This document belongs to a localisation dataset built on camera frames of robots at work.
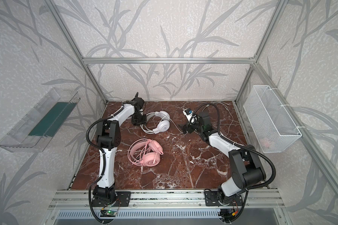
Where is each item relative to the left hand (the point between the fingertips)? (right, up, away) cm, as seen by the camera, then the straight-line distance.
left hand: (145, 119), depth 104 cm
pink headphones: (+5, -19, -19) cm, 27 cm away
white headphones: (+15, -4, -7) cm, 17 cm away
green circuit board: (-10, -46, -33) cm, 57 cm away
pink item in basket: (+70, -10, -31) cm, 78 cm away
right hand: (+29, +3, -14) cm, 33 cm away
